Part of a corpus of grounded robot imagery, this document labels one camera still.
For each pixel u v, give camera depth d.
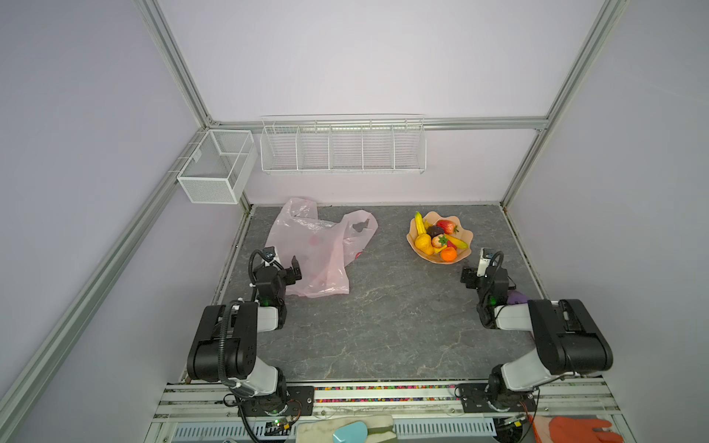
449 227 1.05
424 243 0.99
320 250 1.06
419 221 1.05
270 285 0.70
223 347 0.42
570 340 0.46
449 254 0.98
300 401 0.74
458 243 1.03
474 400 0.74
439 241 0.97
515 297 0.91
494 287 0.71
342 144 1.00
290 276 0.85
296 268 0.87
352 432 0.68
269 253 0.79
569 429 0.68
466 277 0.87
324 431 0.69
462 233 1.05
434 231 1.03
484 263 0.83
